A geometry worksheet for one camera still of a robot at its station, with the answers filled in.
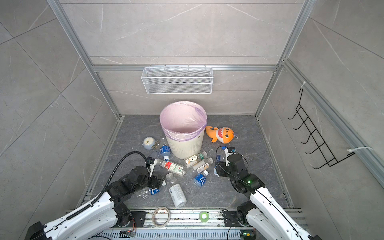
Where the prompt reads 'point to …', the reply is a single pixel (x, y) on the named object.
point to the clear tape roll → (160, 216)
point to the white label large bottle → (176, 192)
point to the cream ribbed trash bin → (184, 139)
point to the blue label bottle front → (145, 194)
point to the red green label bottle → (171, 167)
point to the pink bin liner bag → (182, 120)
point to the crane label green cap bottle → (195, 159)
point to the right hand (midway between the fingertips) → (219, 162)
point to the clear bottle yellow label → (204, 164)
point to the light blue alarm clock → (148, 142)
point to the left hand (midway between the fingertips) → (160, 171)
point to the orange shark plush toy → (223, 135)
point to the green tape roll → (204, 216)
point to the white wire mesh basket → (174, 80)
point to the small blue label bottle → (199, 180)
